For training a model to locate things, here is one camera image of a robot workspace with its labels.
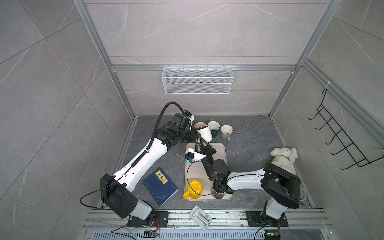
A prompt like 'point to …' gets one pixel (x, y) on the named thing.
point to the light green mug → (202, 127)
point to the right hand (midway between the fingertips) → (205, 138)
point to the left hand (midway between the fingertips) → (201, 132)
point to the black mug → (216, 195)
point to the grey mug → (226, 130)
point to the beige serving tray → (197, 170)
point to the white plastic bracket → (200, 217)
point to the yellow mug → (197, 185)
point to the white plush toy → (285, 158)
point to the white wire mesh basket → (197, 80)
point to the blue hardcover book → (160, 186)
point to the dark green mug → (214, 126)
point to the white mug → (205, 133)
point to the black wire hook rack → (360, 160)
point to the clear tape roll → (302, 194)
